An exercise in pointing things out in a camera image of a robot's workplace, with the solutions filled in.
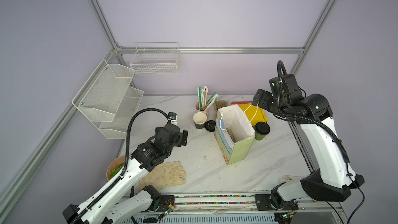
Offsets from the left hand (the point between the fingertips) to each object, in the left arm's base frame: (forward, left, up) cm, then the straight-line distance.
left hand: (174, 131), depth 72 cm
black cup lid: (+10, -48, -12) cm, 51 cm away
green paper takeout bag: (+11, -33, -20) cm, 40 cm away
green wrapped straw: (+32, -12, -11) cm, 36 cm away
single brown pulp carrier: (+12, -31, -20) cm, 39 cm away
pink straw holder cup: (+26, -10, -15) cm, 31 cm away
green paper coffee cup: (+8, -48, -19) cm, 52 cm away
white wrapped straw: (+32, -14, -10) cm, 37 cm away
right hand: (+6, -38, +16) cm, 41 cm away
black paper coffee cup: (+19, -12, -16) cm, 28 cm away
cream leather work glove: (-13, +5, -24) cm, 27 cm away
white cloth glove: (-15, -60, -22) cm, 65 cm away
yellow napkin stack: (+5, -38, +7) cm, 39 cm away
